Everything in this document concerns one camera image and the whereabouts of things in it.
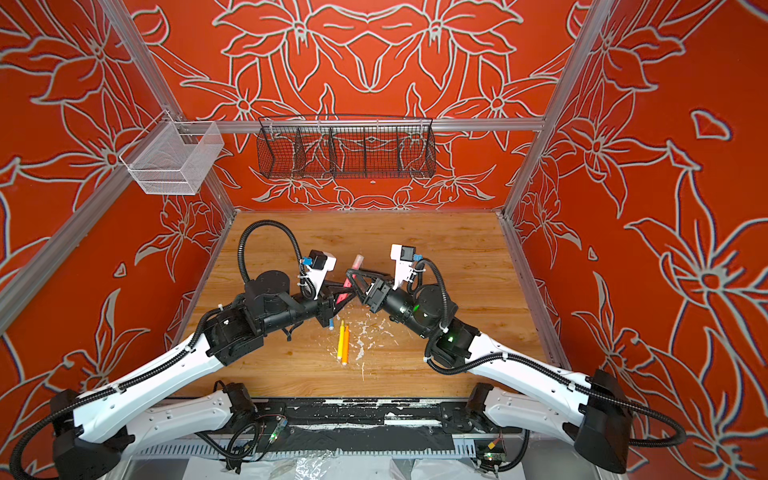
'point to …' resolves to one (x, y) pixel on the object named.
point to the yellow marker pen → (341, 340)
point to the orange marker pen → (345, 345)
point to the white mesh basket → (173, 157)
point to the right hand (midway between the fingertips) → (344, 275)
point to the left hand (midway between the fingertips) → (354, 286)
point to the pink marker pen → (348, 282)
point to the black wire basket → (346, 146)
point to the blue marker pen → (331, 324)
